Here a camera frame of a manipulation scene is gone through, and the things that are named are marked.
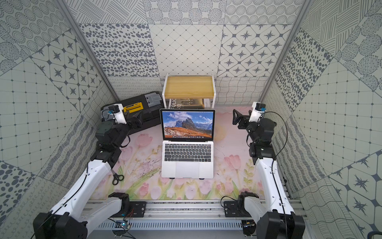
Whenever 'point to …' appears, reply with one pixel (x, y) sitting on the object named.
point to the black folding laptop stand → (173, 178)
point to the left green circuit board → (121, 224)
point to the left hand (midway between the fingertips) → (131, 108)
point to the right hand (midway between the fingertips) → (241, 111)
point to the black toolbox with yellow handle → (150, 105)
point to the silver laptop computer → (187, 136)
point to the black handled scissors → (117, 177)
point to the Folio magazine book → (186, 103)
